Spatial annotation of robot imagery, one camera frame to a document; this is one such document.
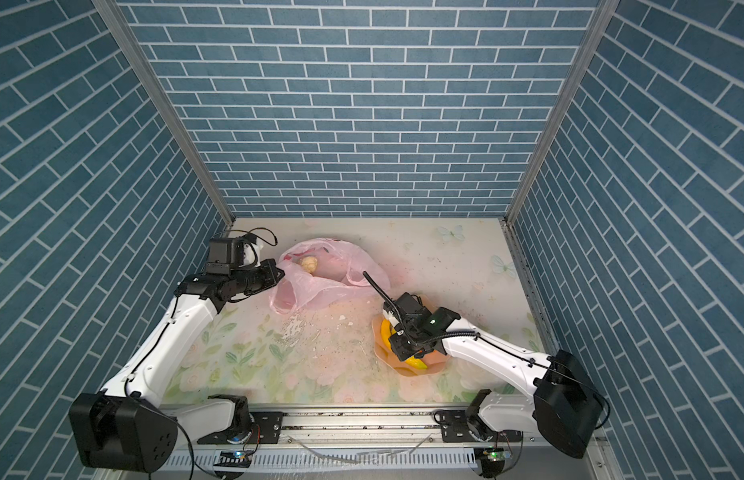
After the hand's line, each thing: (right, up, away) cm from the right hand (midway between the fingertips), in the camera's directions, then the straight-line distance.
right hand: (394, 342), depth 81 cm
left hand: (-29, +20, -1) cm, 36 cm away
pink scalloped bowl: (+11, -5, -1) cm, 12 cm away
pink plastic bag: (-19, +17, +22) cm, 33 cm away
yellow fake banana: (-2, +2, +4) cm, 5 cm away
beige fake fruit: (-29, +20, +20) cm, 40 cm away
